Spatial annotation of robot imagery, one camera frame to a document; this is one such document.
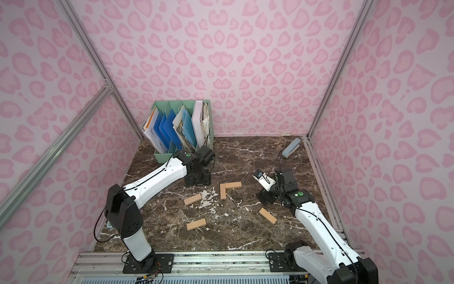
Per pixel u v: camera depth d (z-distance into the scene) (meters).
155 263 0.69
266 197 0.71
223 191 0.93
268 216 0.86
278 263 0.72
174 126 0.93
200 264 0.75
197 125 0.95
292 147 1.09
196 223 0.84
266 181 0.70
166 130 0.98
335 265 0.40
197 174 0.69
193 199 0.91
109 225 0.83
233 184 0.96
